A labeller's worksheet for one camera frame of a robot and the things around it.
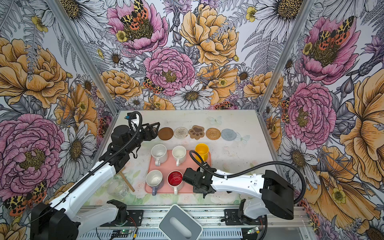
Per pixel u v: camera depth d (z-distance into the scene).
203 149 0.94
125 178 0.87
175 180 0.85
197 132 1.08
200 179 0.59
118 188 0.83
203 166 0.56
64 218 0.38
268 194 0.41
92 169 0.50
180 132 1.08
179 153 0.93
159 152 0.96
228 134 1.08
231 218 0.74
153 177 0.85
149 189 0.82
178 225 0.72
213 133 1.08
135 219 0.73
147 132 0.69
